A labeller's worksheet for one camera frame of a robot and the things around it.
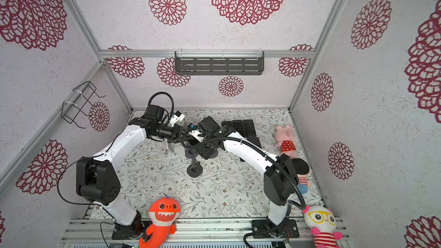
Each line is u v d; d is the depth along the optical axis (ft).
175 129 2.45
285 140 3.19
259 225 2.48
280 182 1.49
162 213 2.30
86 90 2.68
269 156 1.56
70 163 1.45
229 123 3.78
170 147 3.10
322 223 2.28
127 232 2.19
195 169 2.82
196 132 2.38
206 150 2.40
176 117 2.56
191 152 3.16
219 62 3.12
